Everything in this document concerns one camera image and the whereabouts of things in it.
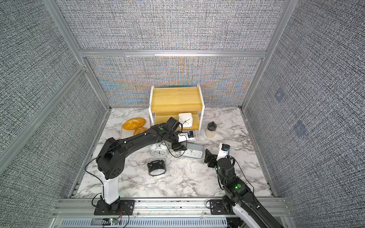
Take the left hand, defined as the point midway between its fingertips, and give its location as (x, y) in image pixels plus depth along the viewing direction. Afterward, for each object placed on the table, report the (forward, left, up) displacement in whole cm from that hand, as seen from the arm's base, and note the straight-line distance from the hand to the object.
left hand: (187, 142), depth 87 cm
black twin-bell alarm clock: (-14, +18, -3) cm, 23 cm away
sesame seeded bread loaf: (+20, +38, -5) cm, 43 cm away
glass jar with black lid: (+9, -17, -3) cm, 19 cm away
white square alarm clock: (+9, +1, +11) cm, 15 cm away
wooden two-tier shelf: (+14, +12, +20) cm, 27 cm away
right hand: (-7, -13, +5) cm, 16 cm away
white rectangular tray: (+15, +43, -9) cm, 47 cm away
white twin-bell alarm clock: (-4, +17, -2) cm, 18 cm away
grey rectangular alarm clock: (-5, -4, -3) cm, 7 cm away
